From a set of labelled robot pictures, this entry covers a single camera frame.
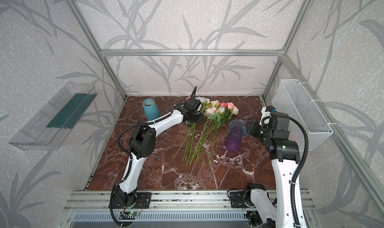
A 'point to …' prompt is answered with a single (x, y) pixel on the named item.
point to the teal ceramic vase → (151, 110)
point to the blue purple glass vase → (233, 141)
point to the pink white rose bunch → (227, 110)
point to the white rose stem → (190, 130)
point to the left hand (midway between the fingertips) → (204, 115)
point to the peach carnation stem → (211, 115)
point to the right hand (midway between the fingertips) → (247, 118)
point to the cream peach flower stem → (216, 104)
